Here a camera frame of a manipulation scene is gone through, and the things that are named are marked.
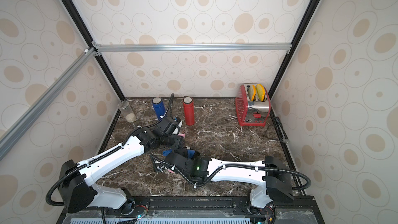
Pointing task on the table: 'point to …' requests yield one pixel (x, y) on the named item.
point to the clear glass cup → (124, 107)
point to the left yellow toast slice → (252, 92)
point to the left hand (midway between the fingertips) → (184, 141)
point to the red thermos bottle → (188, 105)
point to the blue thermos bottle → (158, 104)
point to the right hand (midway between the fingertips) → (175, 154)
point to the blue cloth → (190, 153)
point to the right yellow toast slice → (260, 90)
